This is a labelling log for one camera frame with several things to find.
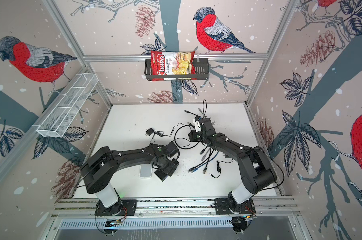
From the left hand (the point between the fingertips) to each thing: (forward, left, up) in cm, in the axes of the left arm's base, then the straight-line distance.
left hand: (168, 169), depth 85 cm
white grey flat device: (-1, +13, +2) cm, 13 cm away
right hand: (+17, -11, +8) cm, 22 cm away
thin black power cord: (+24, +5, 0) cm, 24 cm away
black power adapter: (+27, +15, -1) cm, 31 cm away
